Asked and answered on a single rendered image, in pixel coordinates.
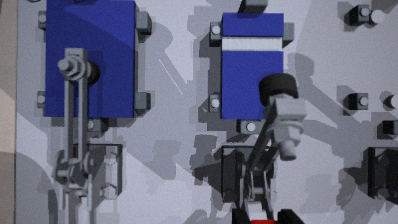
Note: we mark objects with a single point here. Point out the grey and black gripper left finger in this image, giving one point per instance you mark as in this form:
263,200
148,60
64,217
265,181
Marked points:
239,216

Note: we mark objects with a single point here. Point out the grey fixture plate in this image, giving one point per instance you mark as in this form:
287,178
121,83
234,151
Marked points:
171,170

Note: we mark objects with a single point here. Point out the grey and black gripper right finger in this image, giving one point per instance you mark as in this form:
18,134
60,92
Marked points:
288,216

